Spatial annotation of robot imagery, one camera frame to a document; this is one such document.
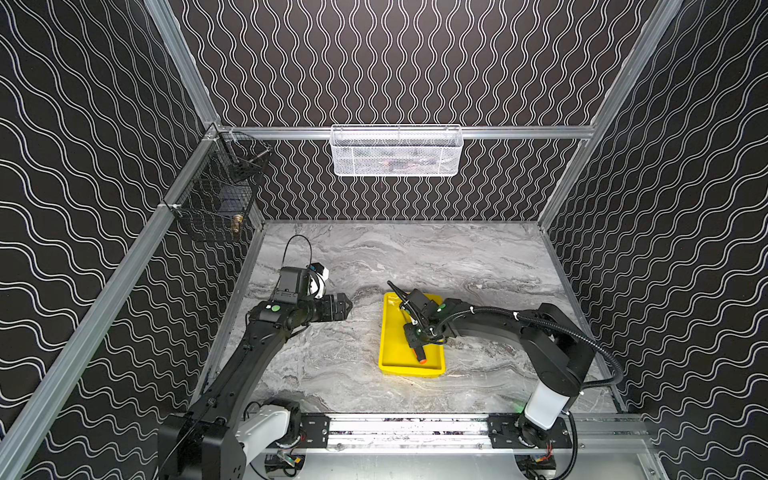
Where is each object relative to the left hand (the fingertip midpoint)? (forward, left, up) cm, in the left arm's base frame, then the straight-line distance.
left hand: (345, 306), depth 80 cm
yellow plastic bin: (-7, -14, -15) cm, 21 cm away
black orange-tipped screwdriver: (-7, -21, -13) cm, 25 cm away
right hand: (-1, -19, -16) cm, 25 cm away
